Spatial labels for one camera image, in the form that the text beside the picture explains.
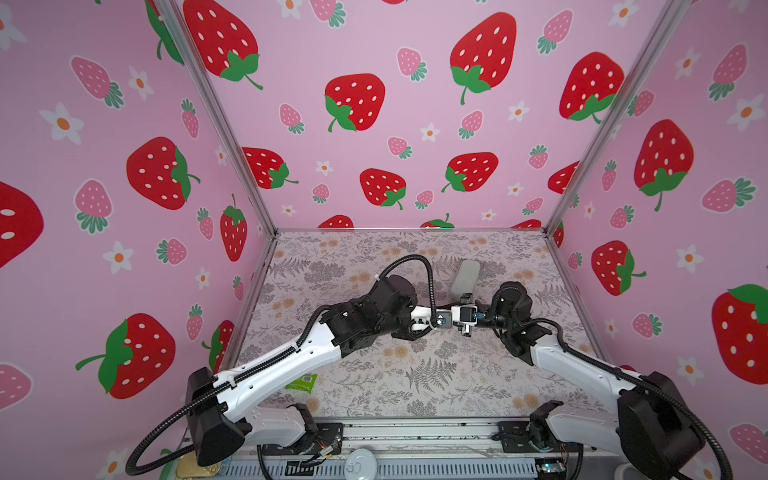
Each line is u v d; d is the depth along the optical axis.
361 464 0.66
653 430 0.41
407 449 0.73
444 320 0.57
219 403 0.39
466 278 1.02
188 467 0.67
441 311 0.61
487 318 0.59
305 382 0.82
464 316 0.60
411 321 0.58
